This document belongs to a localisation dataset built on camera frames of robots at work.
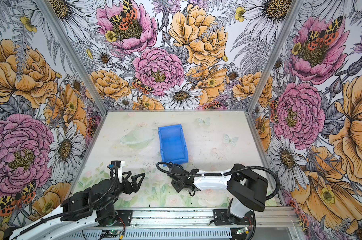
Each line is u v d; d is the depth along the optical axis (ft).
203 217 2.50
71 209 1.65
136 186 2.08
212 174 1.83
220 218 2.43
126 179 2.38
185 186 2.08
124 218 2.45
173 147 3.27
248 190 1.46
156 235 2.55
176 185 2.50
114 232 2.33
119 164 2.08
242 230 2.35
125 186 2.02
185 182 2.13
